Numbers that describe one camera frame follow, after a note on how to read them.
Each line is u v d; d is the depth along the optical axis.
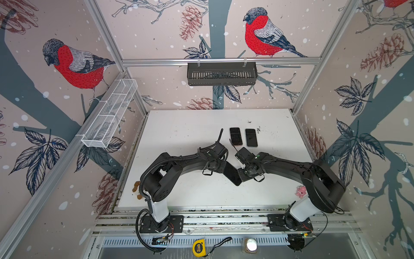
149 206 0.54
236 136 1.07
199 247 0.66
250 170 0.64
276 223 0.73
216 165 0.78
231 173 0.91
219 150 0.73
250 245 0.60
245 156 0.72
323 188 0.44
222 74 1.04
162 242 0.72
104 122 0.74
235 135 1.07
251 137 1.05
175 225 0.73
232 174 0.91
